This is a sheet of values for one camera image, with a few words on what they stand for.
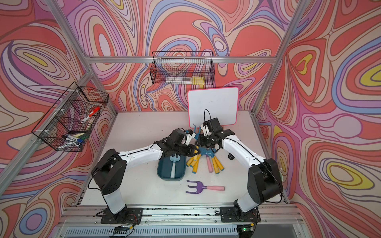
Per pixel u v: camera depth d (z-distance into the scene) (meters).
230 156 0.93
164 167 0.89
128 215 0.72
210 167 0.88
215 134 0.63
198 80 0.82
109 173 0.47
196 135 0.82
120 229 0.70
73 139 0.69
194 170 0.88
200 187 0.82
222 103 1.00
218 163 0.91
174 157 0.93
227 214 0.73
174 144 0.69
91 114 0.77
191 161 0.89
